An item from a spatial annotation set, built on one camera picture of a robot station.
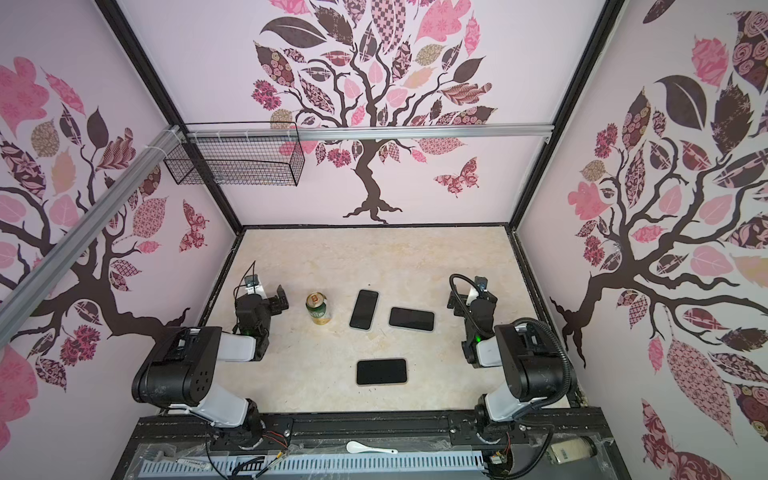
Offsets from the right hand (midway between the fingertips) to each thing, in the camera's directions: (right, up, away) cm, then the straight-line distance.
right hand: (472, 285), depth 92 cm
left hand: (-66, -2, +2) cm, 66 cm away
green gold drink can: (-48, -5, -5) cm, 49 cm away
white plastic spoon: (-34, -37, -21) cm, 55 cm away
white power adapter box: (+18, -36, -23) cm, 47 cm away
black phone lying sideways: (-19, -11, +2) cm, 22 cm away
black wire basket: (-72, +43, +3) cm, 84 cm away
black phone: (-29, -25, -7) cm, 38 cm away
